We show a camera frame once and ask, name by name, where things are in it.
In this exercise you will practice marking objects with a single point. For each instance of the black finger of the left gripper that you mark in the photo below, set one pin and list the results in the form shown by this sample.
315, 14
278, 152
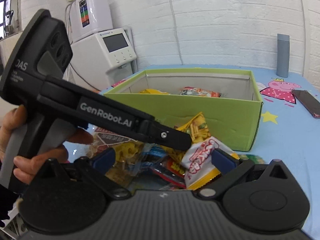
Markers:
157, 133

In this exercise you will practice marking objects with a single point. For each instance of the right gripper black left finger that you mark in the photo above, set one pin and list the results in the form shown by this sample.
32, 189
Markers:
66, 198

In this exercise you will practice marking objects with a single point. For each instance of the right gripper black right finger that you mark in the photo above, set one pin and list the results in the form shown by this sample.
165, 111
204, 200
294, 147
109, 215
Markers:
257, 196

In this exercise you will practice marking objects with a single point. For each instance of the clear bag yellow twists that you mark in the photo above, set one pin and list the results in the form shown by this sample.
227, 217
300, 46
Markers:
120, 149

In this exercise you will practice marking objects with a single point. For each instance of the white red yellow snack bag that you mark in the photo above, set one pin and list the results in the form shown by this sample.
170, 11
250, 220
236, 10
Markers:
197, 162

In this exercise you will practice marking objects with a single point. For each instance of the person's left hand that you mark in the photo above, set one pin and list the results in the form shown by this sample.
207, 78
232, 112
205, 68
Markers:
26, 169

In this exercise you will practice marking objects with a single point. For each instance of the yellow patterned snack packet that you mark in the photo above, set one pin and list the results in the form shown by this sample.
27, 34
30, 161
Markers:
198, 130

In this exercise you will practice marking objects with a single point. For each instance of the silver foil snack bag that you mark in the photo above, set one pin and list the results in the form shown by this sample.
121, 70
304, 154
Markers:
192, 91

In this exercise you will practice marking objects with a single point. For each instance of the white appliance with screen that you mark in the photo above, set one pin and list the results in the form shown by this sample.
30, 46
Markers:
102, 59

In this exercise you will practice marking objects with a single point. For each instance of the green cardboard box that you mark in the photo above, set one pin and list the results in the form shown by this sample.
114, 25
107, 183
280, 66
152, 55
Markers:
233, 118

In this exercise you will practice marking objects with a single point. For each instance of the black smartphone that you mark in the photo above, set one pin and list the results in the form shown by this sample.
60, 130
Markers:
308, 101

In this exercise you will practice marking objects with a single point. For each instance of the grey cylindrical bottle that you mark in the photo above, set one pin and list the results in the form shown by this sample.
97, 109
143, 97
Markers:
283, 55

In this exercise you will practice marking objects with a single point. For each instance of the white wall-mounted purifier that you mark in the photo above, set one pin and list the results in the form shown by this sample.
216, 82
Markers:
89, 17

